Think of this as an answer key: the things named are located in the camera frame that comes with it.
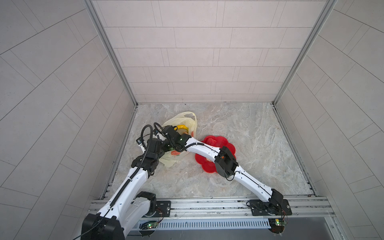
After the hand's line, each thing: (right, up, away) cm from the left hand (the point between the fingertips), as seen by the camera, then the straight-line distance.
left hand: (159, 147), depth 84 cm
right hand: (-3, 0, +9) cm, 9 cm away
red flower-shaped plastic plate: (+28, -9, -4) cm, 29 cm away
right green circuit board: (+59, -32, -17) cm, 69 cm away
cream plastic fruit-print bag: (+8, -4, -4) cm, 10 cm away
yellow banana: (+11, +11, +14) cm, 21 cm away
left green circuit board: (+1, -30, -19) cm, 36 cm away
